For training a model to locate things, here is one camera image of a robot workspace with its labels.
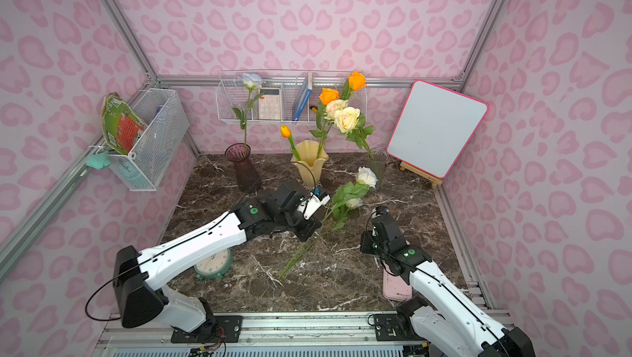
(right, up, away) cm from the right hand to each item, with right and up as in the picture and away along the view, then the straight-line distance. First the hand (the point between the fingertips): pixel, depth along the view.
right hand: (362, 234), depth 83 cm
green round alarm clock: (-49, -11, 0) cm, 50 cm away
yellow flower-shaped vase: (-19, +29, +13) cm, 37 cm away
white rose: (-1, +19, -10) cm, 21 cm away
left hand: (-14, +8, -10) cm, 19 cm away
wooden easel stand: (+35, +17, +24) cm, 45 cm away
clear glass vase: (+8, +27, +15) cm, 32 cm away
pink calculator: (-34, +47, +12) cm, 59 cm away
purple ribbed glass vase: (-45, +18, +21) cm, 53 cm away
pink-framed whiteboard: (+27, +37, +7) cm, 47 cm away
